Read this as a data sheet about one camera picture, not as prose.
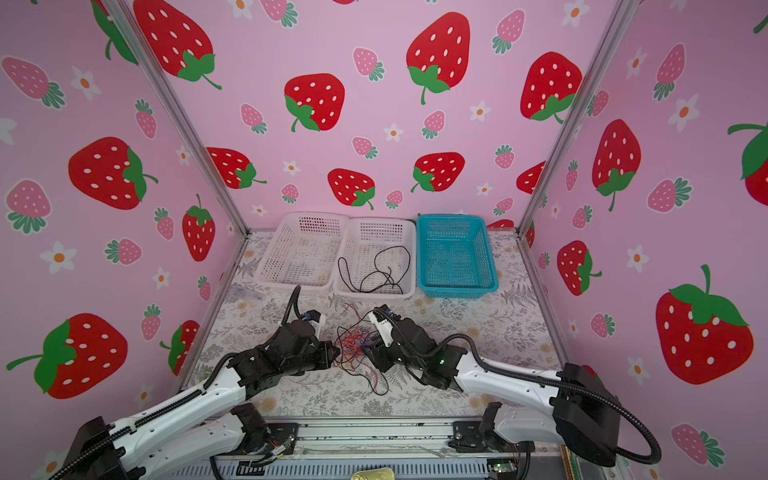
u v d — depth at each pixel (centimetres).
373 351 67
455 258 112
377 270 107
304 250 114
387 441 75
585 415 41
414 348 57
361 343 86
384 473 66
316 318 74
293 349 61
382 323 68
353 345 86
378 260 110
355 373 82
